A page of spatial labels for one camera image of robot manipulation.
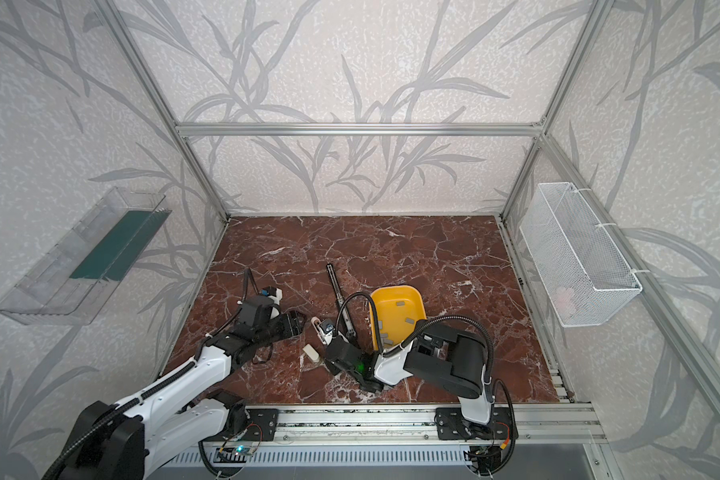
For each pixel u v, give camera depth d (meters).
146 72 0.81
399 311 0.95
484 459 0.71
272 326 0.74
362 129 0.96
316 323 0.86
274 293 0.80
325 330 0.76
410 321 0.93
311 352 0.83
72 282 0.63
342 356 0.65
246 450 0.71
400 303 0.96
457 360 0.48
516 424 0.73
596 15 0.71
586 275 0.61
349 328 0.87
